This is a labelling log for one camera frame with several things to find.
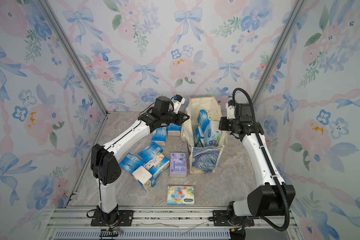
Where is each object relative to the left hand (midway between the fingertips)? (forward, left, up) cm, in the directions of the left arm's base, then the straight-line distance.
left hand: (190, 116), depth 80 cm
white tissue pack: (-2, -4, -17) cm, 17 cm away
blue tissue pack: (+7, +10, -21) cm, 24 cm away
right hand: (-2, -17, -1) cm, 17 cm away
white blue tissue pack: (-29, +23, -16) cm, 40 cm away
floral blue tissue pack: (+5, -8, -8) cm, 12 cm away
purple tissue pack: (-18, +7, -22) cm, 29 cm away
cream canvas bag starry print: (-19, -8, -13) cm, 24 cm away
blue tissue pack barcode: (+2, +20, -21) cm, 29 cm away
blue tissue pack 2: (-10, +24, -21) cm, 33 cm away
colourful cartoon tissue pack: (-34, +5, -23) cm, 41 cm away
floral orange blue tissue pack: (-18, +19, -22) cm, 34 cm away
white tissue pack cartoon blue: (-11, -10, -5) cm, 16 cm away
